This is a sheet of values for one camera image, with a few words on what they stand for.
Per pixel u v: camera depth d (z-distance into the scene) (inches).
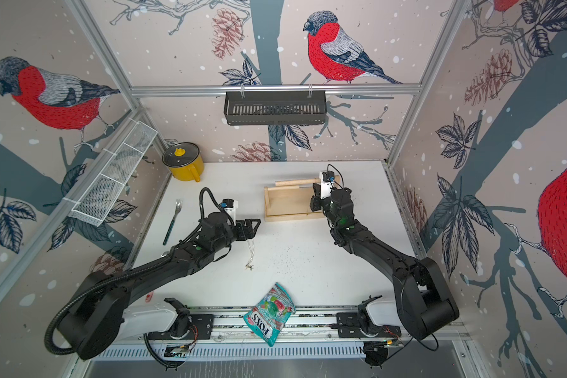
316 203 29.7
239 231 29.3
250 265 34.4
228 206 29.5
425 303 16.3
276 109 41.7
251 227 30.5
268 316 28.5
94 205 31.3
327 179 27.5
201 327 28.9
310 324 29.9
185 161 42.2
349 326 28.9
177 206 40.8
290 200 42.4
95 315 16.2
